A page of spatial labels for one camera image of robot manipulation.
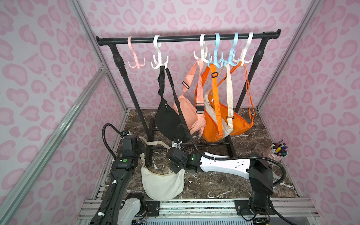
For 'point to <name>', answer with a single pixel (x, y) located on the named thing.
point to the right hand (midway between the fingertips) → (173, 162)
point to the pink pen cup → (278, 152)
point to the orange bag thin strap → (252, 105)
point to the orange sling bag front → (239, 121)
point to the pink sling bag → (191, 109)
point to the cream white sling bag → (162, 187)
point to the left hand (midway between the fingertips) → (138, 142)
